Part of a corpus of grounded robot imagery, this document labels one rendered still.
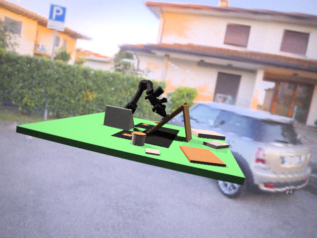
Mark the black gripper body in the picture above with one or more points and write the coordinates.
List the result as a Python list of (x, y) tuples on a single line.
[(156, 105)]

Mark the pale pink flat rectangular slab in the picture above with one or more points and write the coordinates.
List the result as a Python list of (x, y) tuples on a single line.
[(207, 134)]

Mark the pale pink flat square tile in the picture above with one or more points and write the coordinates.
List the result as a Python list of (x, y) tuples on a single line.
[(152, 152)]

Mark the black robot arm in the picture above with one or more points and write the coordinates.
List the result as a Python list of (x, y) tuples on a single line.
[(151, 94)]

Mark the orange flat rectangular board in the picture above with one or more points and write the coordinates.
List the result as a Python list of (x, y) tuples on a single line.
[(201, 156)]

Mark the grey cylinder with orange top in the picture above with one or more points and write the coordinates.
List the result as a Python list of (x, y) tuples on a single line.
[(138, 138)]

